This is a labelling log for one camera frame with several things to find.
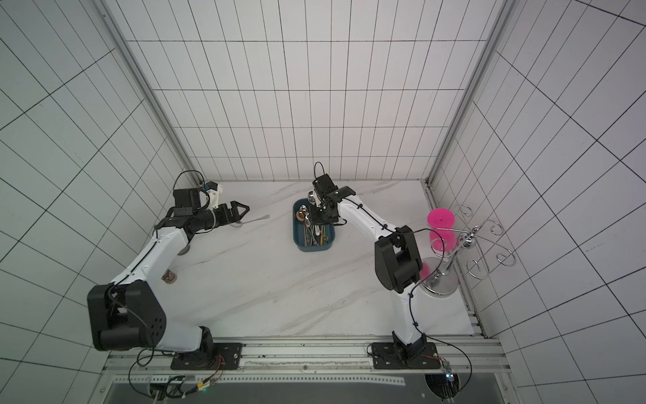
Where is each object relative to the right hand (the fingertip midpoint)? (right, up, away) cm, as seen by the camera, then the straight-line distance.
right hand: (305, 221), depth 92 cm
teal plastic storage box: (-3, -4, +8) cm, 10 cm away
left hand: (-23, +3, -6) cm, 24 cm away
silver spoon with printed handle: (+3, +8, -4) cm, 10 cm away
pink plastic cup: (+42, -1, -20) cm, 46 cm away
